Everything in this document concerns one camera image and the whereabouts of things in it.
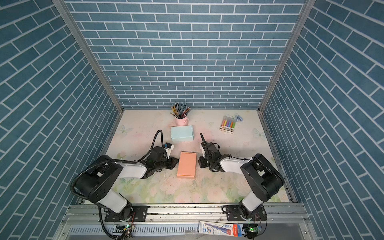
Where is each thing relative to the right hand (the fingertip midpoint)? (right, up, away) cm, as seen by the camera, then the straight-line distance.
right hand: (198, 159), depth 92 cm
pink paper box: (-7, -2, -4) cm, 8 cm away
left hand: (-12, -1, -1) cm, 12 cm away
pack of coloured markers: (+22, +22, +19) cm, 36 cm away
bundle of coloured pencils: (-14, +32, +13) cm, 37 cm away
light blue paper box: (-11, +16, +11) cm, 22 cm away
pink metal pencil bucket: (-11, +24, +11) cm, 28 cm away
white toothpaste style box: (+15, -27, -23) cm, 38 cm away
